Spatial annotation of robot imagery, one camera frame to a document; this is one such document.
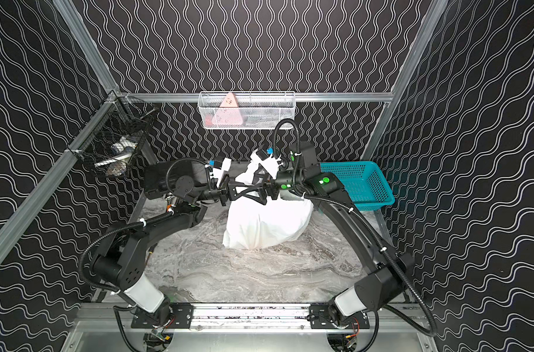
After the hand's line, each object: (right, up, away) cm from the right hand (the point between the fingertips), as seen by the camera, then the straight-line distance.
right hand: (249, 179), depth 67 cm
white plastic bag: (0, -15, +9) cm, 18 cm away
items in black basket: (-52, +11, +18) cm, 56 cm away
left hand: (+1, -2, 0) cm, 2 cm away
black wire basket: (-60, +18, +25) cm, 67 cm away
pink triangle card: (-11, +28, +22) cm, 37 cm away
